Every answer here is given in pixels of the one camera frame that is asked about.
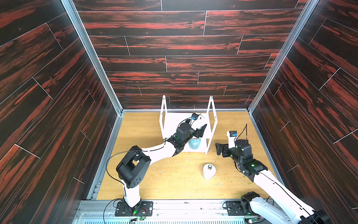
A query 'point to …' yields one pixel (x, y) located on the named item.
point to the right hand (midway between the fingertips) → (226, 142)
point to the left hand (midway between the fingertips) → (201, 122)
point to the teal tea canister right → (194, 143)
